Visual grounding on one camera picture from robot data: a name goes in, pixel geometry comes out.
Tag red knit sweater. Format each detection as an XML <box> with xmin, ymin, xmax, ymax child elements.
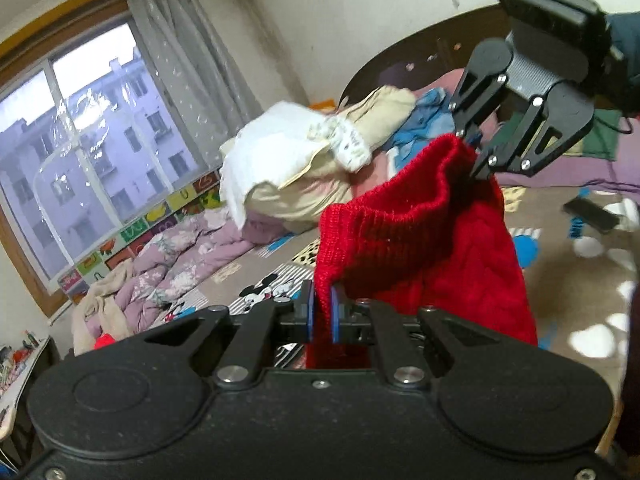
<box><xmin>306</xmin><ymin>133</ymin><xmax>537</xmax><ymax>368</ymax></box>

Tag right black gloved hand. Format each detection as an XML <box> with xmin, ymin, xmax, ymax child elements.
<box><xmin>608</xmin><ymin>12</ymin><xmax>640</xmax><ymax>115</ymax></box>

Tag dark wooden headboard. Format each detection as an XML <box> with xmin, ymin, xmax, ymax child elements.
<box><xmin>341</xmin><ymin>4</ymin><xmax>509</xmax><ymax>104</ymax></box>

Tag purple green folded bedding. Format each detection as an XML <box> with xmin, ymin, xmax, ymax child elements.
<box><xmin>496</xmin><ymin>118</ymin><xmax>639</xmax><ymax>200</ymax></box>

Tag blue crumpled cloth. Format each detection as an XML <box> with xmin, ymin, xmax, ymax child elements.
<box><xmin>382</xmin><ymin>87</ymin><xmax>456</xmax><ymax>168</ymax></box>

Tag black phone on bed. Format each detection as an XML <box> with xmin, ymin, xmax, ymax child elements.
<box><xmin>563</xmin><ymin>196</ymin><xmax>620</xmax><ymax>234</ymax></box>

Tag purple floral quilt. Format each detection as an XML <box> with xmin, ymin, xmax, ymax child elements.
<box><xmin>72</xmin><ymin>207</ymin><xmax>286</xmax><ymax>356</ymax></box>

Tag Mickey Mouse brown blanket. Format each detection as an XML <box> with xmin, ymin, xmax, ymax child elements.
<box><xmin>159</xmin><ymin>184</ymin><xmax>640</xmax><ymax>411</ymax></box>

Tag white cream pillow bundle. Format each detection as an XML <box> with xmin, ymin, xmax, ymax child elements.
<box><xmin>220</xmin><ymin>86</ymin><xmax>416</xmax><ymax>228</ymax></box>

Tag grey window curtain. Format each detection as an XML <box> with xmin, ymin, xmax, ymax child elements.
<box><xmin>127</xmin><ymin>0</ymin><xmax>262</xmax><ymax>168</ymax></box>

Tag cluttered desk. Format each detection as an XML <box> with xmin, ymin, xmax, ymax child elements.
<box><xmin>1</xmin><ymin>336</ymin><xmax>58</xmax><ymax>478</ymax></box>

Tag window with wooden frame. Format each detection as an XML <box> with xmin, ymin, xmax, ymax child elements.
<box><xmin>1</xmin><ymin>0</ymin><xmax>206</xmax><ymax>315</ymax></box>

